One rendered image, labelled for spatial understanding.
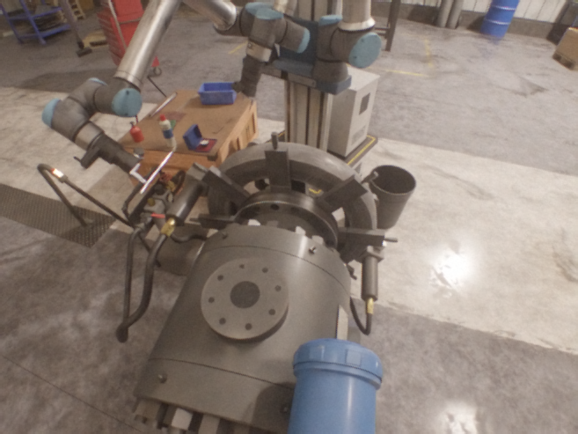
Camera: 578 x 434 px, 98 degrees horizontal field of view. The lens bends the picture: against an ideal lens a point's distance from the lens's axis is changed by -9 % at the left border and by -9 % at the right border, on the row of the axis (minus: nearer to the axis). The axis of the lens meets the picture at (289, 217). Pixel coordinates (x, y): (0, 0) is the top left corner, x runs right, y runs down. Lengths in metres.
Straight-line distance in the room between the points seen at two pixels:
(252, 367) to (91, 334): 1.41
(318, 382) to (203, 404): 0.26
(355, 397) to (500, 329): 1.58
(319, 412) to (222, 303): 0.32
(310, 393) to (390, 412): 1.11
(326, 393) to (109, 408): 1.39
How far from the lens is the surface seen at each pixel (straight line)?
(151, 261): 1.03
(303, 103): 1.97
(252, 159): 1.01
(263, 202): 1.03
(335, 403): 0.51
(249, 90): 1.15
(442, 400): 1.72
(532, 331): 2.15
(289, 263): 0.78
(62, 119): 1.08
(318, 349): 0.52
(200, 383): 0.68
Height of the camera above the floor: 1.53
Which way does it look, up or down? 48 degrees down
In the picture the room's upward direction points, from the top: straight up
